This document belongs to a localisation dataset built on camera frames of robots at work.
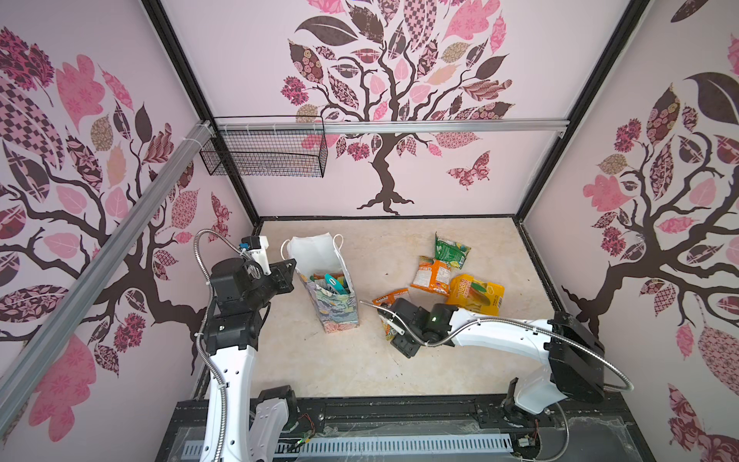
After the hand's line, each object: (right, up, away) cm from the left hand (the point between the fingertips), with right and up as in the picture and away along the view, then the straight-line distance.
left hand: (297, 266), depth 71 cm
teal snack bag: (+8, -5, +9) cm, 13 cm away
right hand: (+28, -20, +12) cm, 36 cm away
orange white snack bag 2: (+40, -5, +27) cm, 48 cm away
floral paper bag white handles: (+2, -1, +19) cm, 19 cm away
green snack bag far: (+48, +3, +33) cm, 58 cm away
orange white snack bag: (+24, -21, +15) cm, 35 cm away
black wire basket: (-27, +45, +51) cm, 73 cm away
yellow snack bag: (+52, -11, +20) cm, 57 cm away
